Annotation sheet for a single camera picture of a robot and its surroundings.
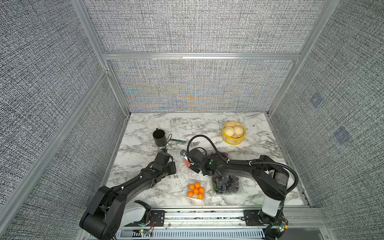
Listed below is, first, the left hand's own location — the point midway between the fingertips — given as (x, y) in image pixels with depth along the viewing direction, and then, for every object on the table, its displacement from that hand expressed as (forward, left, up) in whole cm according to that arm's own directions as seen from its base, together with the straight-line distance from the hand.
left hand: (177, 165), depth 89 cm
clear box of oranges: (-14, -11, -1) cm, 17 cm away
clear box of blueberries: (-13, -26, +2) cm, 29 cm away
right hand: (+4, -9, +4) cm, 11 cm away
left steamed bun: (+21, -35, +4) cm, 41 cm away
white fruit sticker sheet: (-6, 0, -1) cm, 7 cm away
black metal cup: (+18, +11, +5) cm, 22 cm away
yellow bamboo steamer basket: (+21, -42, +2) cm, 47 cm away
